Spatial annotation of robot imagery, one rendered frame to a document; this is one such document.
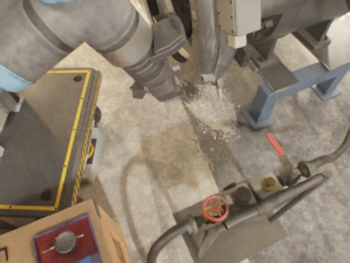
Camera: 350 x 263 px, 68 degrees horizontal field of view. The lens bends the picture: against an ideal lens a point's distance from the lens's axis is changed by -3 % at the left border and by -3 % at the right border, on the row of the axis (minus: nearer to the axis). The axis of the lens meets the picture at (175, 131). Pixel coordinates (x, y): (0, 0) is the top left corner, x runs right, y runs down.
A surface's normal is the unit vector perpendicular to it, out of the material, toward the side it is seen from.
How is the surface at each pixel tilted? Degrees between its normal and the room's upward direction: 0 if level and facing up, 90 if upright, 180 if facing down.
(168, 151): 0
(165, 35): 25
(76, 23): 82
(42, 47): 80
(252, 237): 0
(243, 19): 67
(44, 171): 0
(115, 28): 85
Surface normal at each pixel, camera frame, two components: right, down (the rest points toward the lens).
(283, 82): -0.02, -0.52
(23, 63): 0.31, 0.71
